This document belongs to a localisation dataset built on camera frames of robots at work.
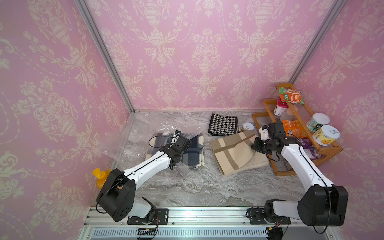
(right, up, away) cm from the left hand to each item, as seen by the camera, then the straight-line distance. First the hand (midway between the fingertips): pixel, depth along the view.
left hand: (173, 149), depth 88 cm
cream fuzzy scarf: (+50, -6, 0) cm, 51 cm away
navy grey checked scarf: (+12, -4, +2) cm, 13 cm away
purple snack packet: (+74, +1, -9) cm, 74 cm away
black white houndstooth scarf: (+32, +14, +19) cm, 40 cm away
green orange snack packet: (+67, +31, -4) cm, 74 cm away
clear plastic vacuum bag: (-27, +7, +19) cm, 34 cm away
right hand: (+46, +3, -3) cm, 46 cm away
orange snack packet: (+69, +12, -2) cm, 70 cm away
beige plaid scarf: (+36, -2, +3) cm, 36 cm away
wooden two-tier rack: (+66, +23, +28) cm, 75 cm away
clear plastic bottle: (+68, +20, 0) cm, 71 cm away
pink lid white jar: (+65, +25, +3) cm, 70 cm away
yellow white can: (+69, +10, -23) cm, 74 cm away
